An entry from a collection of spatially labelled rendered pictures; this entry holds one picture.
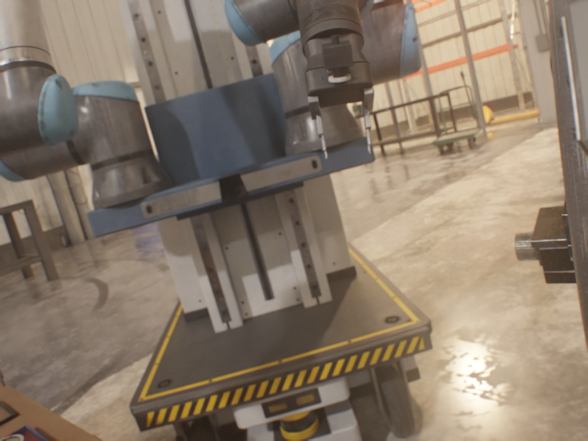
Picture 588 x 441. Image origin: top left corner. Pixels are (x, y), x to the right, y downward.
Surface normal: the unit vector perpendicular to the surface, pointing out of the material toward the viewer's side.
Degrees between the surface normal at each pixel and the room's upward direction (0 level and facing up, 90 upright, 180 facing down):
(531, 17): 90
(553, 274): 103
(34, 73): 79
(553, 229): 13
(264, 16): 112
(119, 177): 70
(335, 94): 155
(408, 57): 122
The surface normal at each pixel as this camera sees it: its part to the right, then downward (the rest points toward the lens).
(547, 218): -0.39, -0.87
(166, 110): 0.09, 0.14
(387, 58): -0.18, 0.62
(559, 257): -0.54, 0.49
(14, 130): 0.30, 0.55
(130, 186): 0.21, -0.25
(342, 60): -0.02, 0.47
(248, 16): -0.27, 0.38
